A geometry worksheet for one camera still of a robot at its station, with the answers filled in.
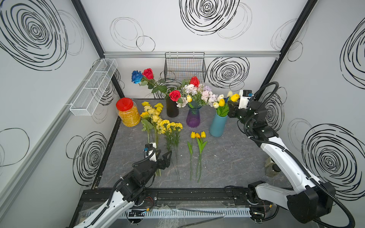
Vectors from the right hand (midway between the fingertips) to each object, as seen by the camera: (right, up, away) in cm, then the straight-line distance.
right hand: (229, 102), depth 73 cm
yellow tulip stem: (-18, -21, +23) cm, 36 cm away
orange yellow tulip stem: (-14, -25, +19) cm, 34 cm away
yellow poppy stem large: (-43, -2, +36) cm, 57 cm away
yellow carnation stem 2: (-33, -17, +23) cm, 44 cm away
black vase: (-33, -3, +34) cm, 47 cm away
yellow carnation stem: (-28, -16, +27) cm, 42 cm away
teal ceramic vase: (-2, -15, +18) cm, 24 cm away
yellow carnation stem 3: (-37, -14, +21) cm, 45 cm away
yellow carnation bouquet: (-16, +4, +14) cm, 22 cm away
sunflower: (-50, -13, +26) cm, 58 cm away
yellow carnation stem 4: (-35, -19, +22) cm, 46 cm away
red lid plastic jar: (-61, -5, +21) cm, 65 cm away
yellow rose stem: (-46, -5, +27) cm, 54 cm away
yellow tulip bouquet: (-3, -2, +4) cm, 5 cm away
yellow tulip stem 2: (-11, -21, +23) cm, 33 cm away
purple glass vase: (-17, -10, +23) cm, 30 cm away
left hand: (-33, -27, +4) cm, 43 cm away
